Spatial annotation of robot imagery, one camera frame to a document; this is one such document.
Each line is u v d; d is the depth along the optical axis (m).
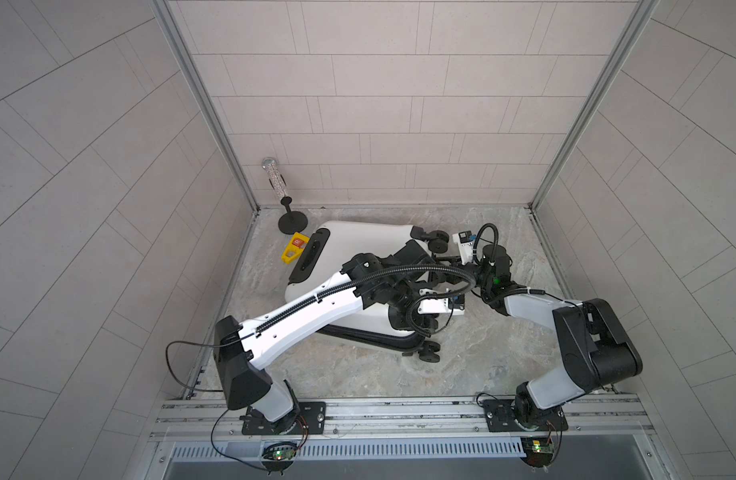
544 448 0.68
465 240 0.77
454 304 0.54
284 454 0.64
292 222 1.09
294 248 1.02
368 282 0.46
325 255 0.79
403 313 0.55
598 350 0.44
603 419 0.72
